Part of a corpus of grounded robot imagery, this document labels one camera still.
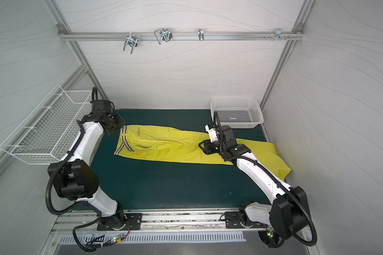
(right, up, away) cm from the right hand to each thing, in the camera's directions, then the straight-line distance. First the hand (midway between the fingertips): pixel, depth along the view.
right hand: (202, 143), depth 81 cm
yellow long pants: (-22, -2, +10) cm, 24 cm away
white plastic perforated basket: (+28, +19, +38) cm, 51 cm away
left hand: (-45, +10, +6) cm, 46 cm away
